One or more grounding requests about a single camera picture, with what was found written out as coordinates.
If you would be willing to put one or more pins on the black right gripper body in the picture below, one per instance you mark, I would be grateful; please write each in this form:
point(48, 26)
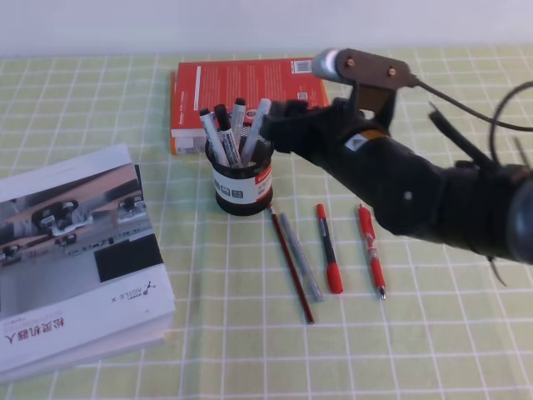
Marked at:
point(402, 188)

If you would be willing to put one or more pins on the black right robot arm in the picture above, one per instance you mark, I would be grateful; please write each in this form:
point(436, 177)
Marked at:
point(488, 212)

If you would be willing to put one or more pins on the red retractable gel pen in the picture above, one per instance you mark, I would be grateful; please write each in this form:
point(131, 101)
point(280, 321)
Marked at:
point(369, 237)

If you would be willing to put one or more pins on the red black marker pen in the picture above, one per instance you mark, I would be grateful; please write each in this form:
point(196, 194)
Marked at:
point(333, 276)

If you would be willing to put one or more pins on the grey silver pen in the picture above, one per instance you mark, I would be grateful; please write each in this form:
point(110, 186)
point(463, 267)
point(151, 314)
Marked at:
point(301, 261)

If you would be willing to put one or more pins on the black mesh pen holder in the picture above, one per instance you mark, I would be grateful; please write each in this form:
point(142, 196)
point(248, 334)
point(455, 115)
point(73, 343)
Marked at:
point(243, 191)

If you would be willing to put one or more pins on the red black pencil with eraser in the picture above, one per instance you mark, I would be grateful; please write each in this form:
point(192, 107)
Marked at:
point(300, 292)

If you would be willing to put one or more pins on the white marker grey cap rightmost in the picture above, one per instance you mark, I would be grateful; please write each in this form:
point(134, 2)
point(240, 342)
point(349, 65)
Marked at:
point(254, 131)

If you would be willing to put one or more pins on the white marker black cap upright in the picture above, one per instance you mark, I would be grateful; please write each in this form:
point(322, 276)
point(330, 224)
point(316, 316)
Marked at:
point(237, 119)

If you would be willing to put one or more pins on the white marker large black cap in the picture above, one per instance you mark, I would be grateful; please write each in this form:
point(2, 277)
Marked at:
point(226, 133)

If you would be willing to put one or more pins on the white marker black cap leftmost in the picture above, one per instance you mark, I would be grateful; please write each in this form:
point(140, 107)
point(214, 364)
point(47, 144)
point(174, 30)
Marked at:
point(213, 138)

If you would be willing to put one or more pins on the red paperback book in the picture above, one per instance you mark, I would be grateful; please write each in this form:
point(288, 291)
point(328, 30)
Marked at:
point(303, 84)

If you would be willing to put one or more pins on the white brochure stack with photo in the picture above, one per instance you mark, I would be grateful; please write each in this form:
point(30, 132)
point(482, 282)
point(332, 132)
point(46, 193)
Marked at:
point(82, 275)

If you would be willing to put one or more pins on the wrist camera on brown bracket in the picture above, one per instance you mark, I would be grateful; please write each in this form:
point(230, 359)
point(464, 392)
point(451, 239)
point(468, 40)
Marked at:
point(374, 79)

